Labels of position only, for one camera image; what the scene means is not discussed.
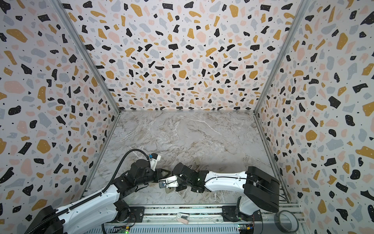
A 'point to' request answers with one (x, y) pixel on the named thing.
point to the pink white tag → (182, 218)
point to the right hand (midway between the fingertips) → (167, 175)
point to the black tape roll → (295, 224)
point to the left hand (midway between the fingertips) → (170, 171)
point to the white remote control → (169, 189)
